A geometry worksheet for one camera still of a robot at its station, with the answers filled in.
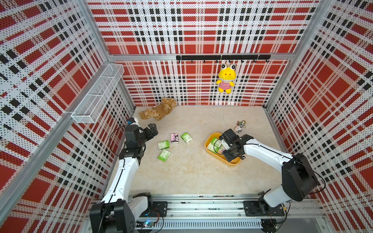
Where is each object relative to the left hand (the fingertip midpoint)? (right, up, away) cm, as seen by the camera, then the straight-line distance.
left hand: (152, 127), depth 83 cm
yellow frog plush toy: (+45, +33, +8) cm, 56 cm away
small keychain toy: (+57, -1, +22) cm, 61 cm away
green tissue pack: (+19, -8, +18) cm, 27 cm away
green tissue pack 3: (+39, -10, +13) cm, 42 cm away
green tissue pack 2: (+38, -14, +11) cm, 42 cm away
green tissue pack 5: (+5, -19, +8) cm, 21 cm away
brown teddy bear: (+3, +14, +22) cm, 26 cm away
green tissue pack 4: (+4, -12, +13) cm, 18 cm away
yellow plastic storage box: (+40, -18, +4) cm, 44 cm away
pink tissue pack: (+10, -8, +16) cm, 21 cm away
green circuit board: (+2, -46, -14) cm, 48 cm away
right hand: (+48, -16, +4) cm, 50 cm away
